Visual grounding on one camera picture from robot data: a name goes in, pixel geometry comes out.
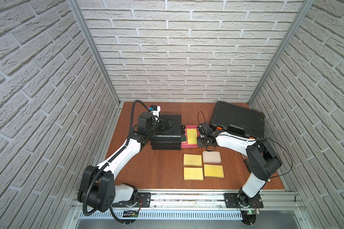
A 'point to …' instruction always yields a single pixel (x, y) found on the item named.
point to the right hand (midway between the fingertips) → (202, 141)
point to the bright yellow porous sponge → (192, 136)
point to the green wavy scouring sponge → (183, 138)
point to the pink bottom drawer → (185, 145)
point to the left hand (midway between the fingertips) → (171, 118)
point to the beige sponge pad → (211, 157)
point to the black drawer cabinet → (170, 140)
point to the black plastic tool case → (240, 120)
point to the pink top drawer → (187, 127)
